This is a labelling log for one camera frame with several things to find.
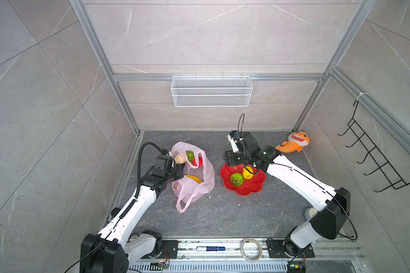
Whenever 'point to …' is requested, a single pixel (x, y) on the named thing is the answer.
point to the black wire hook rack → (395, 180)
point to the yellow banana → (196, 180)
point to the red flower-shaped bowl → (248, 186)
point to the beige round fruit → (179, 159)
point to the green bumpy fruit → (236, 179)
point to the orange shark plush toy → (295, 142)
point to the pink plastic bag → (199, 176)
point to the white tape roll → (251, 249)
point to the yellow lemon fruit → (246, 174)
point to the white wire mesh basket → (211, 91)
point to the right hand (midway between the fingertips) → (230, 155)
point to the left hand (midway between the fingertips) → (182, 166)
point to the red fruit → (200, 162)
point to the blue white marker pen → (210, 248)
